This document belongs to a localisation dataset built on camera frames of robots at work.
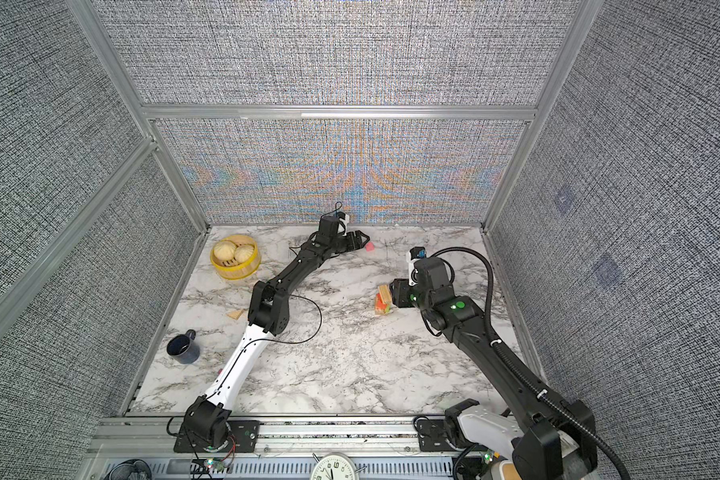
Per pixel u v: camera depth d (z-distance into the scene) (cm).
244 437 73
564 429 41
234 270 101
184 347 86
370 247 113
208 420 64
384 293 90
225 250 103
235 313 95
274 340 77
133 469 67
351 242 100
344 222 97
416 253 70
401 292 70
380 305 91
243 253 103
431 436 73
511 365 45
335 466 66
